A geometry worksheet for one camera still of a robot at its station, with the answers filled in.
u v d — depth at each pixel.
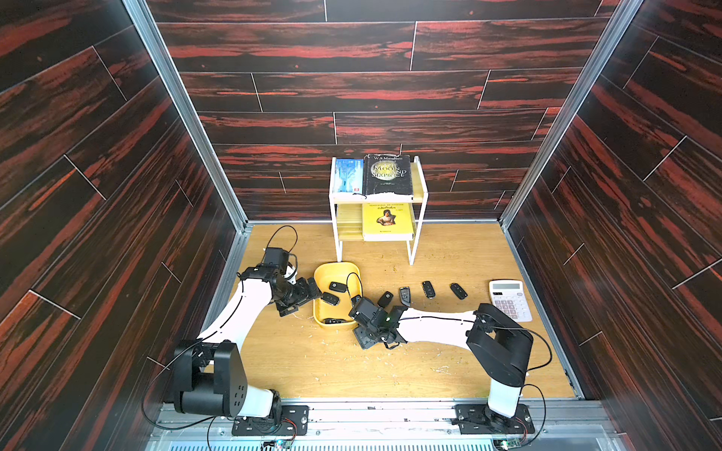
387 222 0.95
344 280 1.02
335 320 0.91
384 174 0.86
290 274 0.75
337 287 0.99
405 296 0.97
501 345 0.48
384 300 0.96
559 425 0.73
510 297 0.96
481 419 0.73
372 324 0.68
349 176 0.87
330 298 0.96
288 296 0.72
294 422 0.72
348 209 1.05
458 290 0.98
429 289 0.98
